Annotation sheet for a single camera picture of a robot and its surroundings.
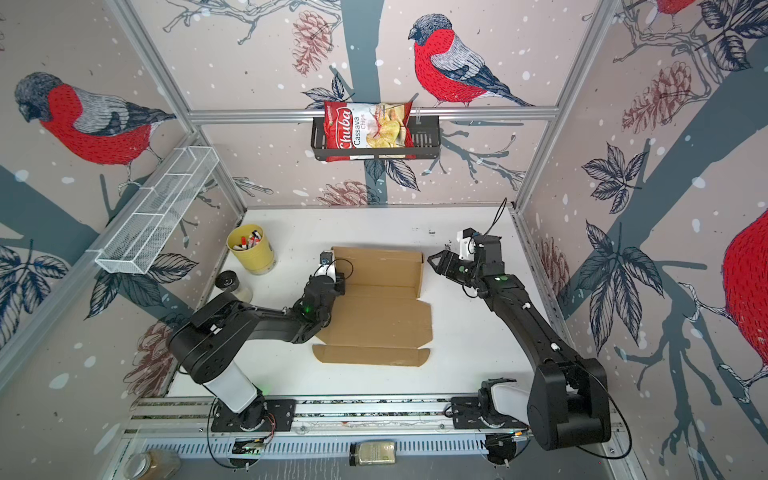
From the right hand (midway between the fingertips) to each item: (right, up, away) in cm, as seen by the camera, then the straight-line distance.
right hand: (431, 266), depth 83 cm
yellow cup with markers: (-58, +6, +12) cm, 59 cm away
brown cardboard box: (-15, -17, +4) cm, 23 cm away
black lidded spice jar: (-59, -5, +3) cm, 60 cm away
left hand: (-29, 0, +7) cm, 30 cm away
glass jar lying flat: (-16, -40, -17) cm, 46 cm away
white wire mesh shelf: (-75, +15, -6) cm, 76 cm away
